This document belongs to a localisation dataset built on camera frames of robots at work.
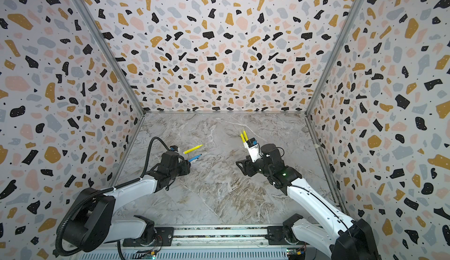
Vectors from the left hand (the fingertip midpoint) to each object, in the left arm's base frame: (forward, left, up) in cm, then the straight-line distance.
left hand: (186, 161), depth 90 cm
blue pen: (+5, -3, -6) cm, 8 cm away
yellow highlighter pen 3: (+12, 0, -7) cm, 14 cm away
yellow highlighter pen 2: (+18, -30, -6) cm, 36 cm away
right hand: (-6, -27, +13) cm, 30 cm away
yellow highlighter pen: (+21, -32, -6) cm, 39 cm away
